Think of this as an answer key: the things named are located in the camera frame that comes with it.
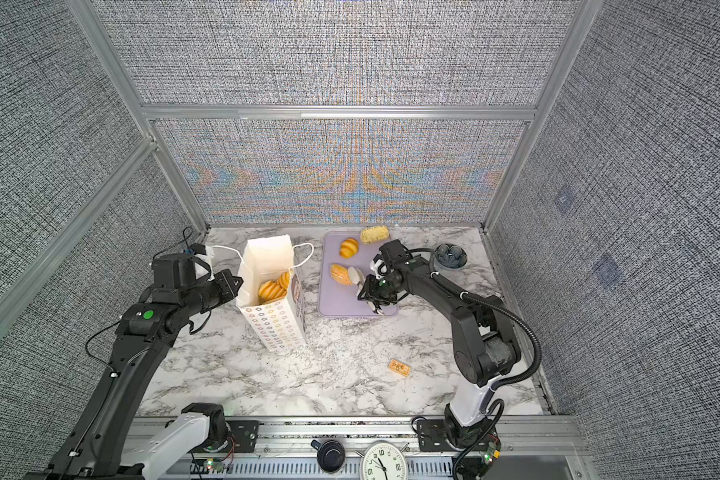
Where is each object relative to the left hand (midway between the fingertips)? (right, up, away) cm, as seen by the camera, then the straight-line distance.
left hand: (244, 278), depth 74 cm
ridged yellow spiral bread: (+3, -5, +14) cm, 15 cm away
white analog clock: (+34, -41, -6) cm, 54 cm away
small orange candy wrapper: (+39, -25, +10) cm, 48 cm away
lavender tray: (+23, -9, +24) cm, 34 cm away
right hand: (+30, -7, +16) cm, 34 cm away
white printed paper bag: (+8, -12, +2) cm, 15 cm away
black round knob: (+22, -42, -3) cm, 47 cm away
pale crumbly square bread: (+34, +13, +38) cm, 53 cm away
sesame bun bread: (+22, -1, +25) cm, 34 cm away
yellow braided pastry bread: (+6, -2, +17) cm, 18 cm away
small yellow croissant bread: (+25, +8, +35) cm, 44 cm away
